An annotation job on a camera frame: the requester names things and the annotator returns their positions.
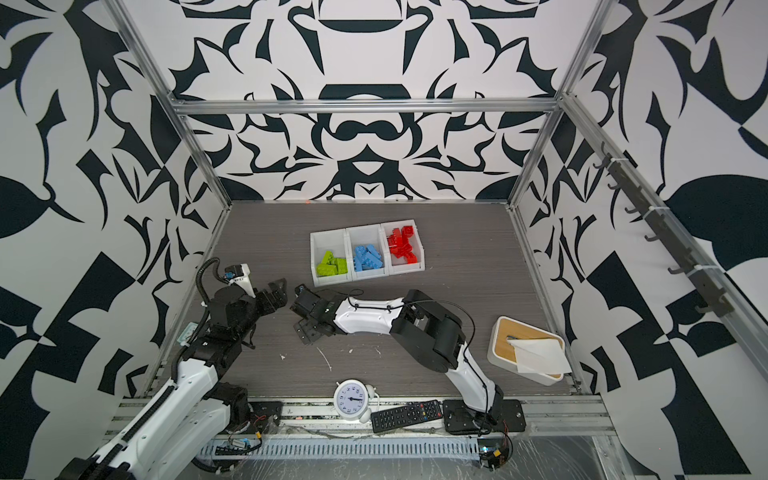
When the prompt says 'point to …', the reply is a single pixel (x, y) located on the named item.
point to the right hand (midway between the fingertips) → (312, 323)
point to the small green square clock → (186, 334)
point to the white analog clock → (351, 400)
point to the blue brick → (367, 257)
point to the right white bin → (395, 264)
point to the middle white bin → (362, 236)
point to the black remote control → (406, 415)
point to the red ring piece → (398, 243)
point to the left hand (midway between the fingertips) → (270, 280)
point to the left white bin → (338, 242)
